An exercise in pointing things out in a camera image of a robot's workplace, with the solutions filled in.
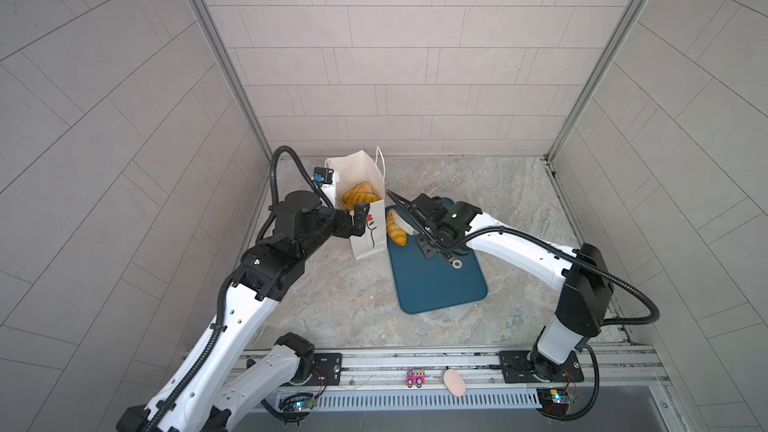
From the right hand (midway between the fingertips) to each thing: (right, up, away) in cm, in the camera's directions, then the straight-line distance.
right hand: (425, 245), depth 82 cm
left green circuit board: (-30, -30, -17) cm, 46 cm away
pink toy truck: (-4, -27, -14) cm, 31 cm away
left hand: (-16, +14, -16) cm, 27 cm away
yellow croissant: (-9, +3, +9) cm, 13 cm away
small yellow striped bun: (-23, +12, +12) cm, 29 cm away
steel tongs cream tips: (-4, +7, -18) cm, 20 cm away
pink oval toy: (+5, -29, -14) cm, 32 cm away
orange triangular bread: (-18, +16, +9) cm, 26 cm away
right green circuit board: (+29, -33, -14) cm, 46 cm away
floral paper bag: (-19, +18, +11) cm, 29 cm away
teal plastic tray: (+1, -12, +3) cm, 12 cm away
